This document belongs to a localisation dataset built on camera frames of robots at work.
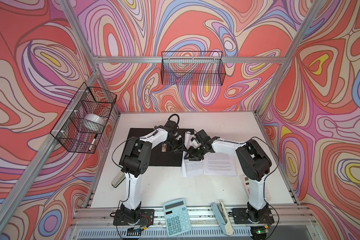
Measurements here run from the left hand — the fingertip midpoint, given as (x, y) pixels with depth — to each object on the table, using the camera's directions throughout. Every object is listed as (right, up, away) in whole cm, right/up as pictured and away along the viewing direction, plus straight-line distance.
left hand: (188, 149), depth 93 cm
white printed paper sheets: (+19, -9, 0) cm, 21 cm away
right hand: (0, -7, 0) cm, 7 cm away
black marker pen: (-48, +10, -18) cm, 52 cm away
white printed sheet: (+2, -11, -2) cm, 11 cm away
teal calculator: (-7, -30, -21) cm, 37 cm away
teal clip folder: (-17, -4, +3) cm, 18 cm away
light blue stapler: (+15, -29, -22) cm, 40 cm away
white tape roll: (-47, +19, -19) cm, 54 cm away
